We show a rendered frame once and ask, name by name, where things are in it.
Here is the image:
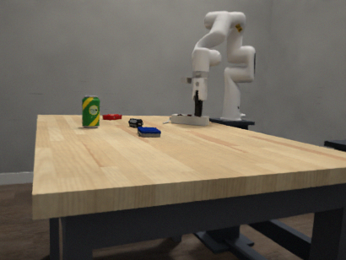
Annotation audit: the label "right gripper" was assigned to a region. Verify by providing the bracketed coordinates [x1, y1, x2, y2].
[192, 78, 208, 116]

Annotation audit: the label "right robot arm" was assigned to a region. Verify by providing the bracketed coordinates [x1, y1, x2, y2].
[181, 11, 256, 121]

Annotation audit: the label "green and yellow drink can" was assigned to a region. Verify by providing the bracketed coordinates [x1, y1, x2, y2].
[82, 95, 100, 128]

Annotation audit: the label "grey power strip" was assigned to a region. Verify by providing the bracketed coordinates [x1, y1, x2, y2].
[163, 114, 209, 126]

